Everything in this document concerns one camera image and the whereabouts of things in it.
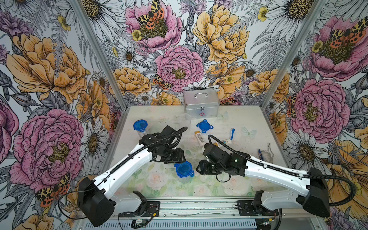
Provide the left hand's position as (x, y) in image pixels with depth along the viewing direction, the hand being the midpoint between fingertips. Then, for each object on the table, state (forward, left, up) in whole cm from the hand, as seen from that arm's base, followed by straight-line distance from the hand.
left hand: (178, 165), depth 73 cm
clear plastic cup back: (+42, -3, -14) cm, 44 cm away
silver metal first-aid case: (+47, -16, -2) cm, 50 cm away
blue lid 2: (+29, +26, -4) cm, 39 cm away
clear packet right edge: (+10, -55, -13) cm, 57 cm away
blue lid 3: (0, -3, -5) cm, 6 cm away
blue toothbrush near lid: (+26, -36, -15) cm, 47 cm away
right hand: (-4, -11, -3) cm, 12 cm away
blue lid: (+36, -18, -15) cm, 43 cm away
